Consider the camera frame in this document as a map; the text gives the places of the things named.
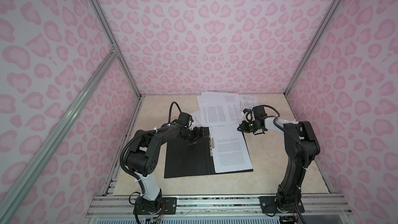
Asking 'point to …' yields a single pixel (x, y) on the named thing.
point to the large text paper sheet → (216, 114)
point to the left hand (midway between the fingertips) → (203, 138)
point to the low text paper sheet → (196, 117)
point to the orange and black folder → (183, 159)
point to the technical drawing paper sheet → (247, 101)
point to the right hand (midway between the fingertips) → (239, 126)
